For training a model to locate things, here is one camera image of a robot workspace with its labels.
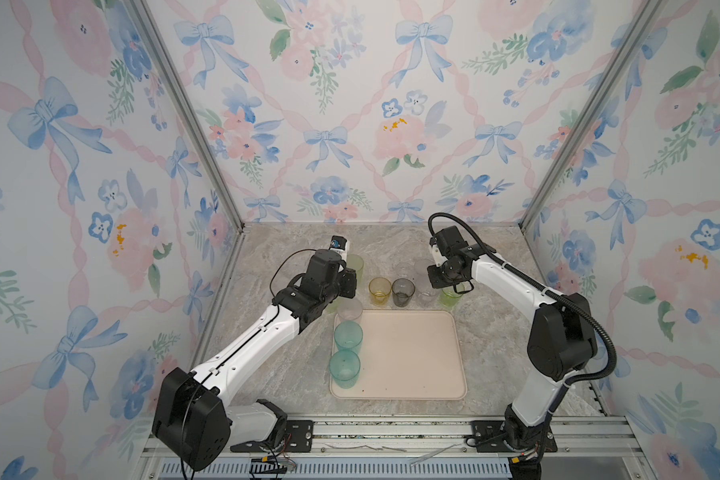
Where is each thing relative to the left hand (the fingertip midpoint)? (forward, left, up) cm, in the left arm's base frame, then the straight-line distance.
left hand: (353, 268), depth 80 cm
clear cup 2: (+6, -24, -22) cm, 33 cm away
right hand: (+6, -26, -12) cm, 29 cm away
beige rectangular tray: (-14, -16, -23) cm, 32 cm away
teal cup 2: (-19, +2, -20) cm, 28 cm away
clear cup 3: (+14, -16, -19) cm, 29 cm away
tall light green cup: (+21, 0, -25) cm, 33 cm away
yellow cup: (+5, -8, -18) cm, 20 cm away
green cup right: (+2, -30, -18) cm, 35 cm away
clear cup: (-3, +2, -16) cm, 17 cm away
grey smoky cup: (+6, -16, -21) cm, 27 cm away
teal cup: (-11, +2, -18) cm, 21 cm away
